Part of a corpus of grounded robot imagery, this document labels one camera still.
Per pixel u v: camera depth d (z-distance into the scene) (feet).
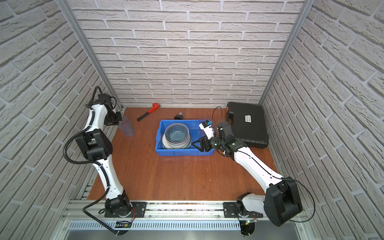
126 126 3.21
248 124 3.35
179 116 3.65
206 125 2.28
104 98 2.56
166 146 3.02
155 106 3.91
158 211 2.44
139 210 2.41
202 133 2.29
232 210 2.43
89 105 2.21
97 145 1.89
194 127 3.51
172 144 2.80
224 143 2.04
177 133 3.03
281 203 1.32
